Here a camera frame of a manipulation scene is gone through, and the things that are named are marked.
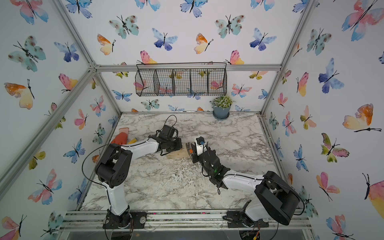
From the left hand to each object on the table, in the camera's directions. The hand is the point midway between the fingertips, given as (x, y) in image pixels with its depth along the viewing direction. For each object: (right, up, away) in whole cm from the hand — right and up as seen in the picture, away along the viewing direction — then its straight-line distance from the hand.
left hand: (184, 147), depth 97 cm
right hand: (+7, +5, -17) cm, 19 cm away
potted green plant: (+26, +27, +10) cm, 39 cm away
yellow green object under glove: (-35, +4, +4) cm, 35 cm away
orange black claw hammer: (+5, +2, -17) cm, 18 cm away
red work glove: (-45, +5, +7) cm, 46 cm away
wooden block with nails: (-1, -3, -4) cm, 5 cm away
